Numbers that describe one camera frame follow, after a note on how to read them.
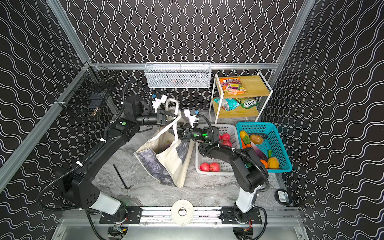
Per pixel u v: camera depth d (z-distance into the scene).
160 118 0.61
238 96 0.83
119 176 0.88
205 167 0.86
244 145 0.99
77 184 0.41
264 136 1.01
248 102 1.00
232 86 0.83
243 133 1.00
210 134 0.62
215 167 0.86
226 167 0.90
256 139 0.98
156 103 0.65
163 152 0.62
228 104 1.00
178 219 0.73
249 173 0.48
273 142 0.97
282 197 0.78
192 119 0.67
